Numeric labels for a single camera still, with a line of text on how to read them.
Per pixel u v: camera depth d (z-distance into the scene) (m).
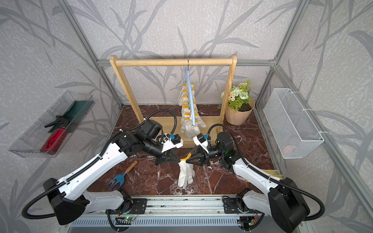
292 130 0.62
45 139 0.64
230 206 0.73
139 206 0.73
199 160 0.63
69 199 0.39
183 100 0.88
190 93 0.60
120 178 0.83
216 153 0.64
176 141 0.56
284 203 0.40
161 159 0.56
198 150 0.66
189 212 0.74
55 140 0.58
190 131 0.78
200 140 0.60
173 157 0.61
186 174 0.68
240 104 0.85
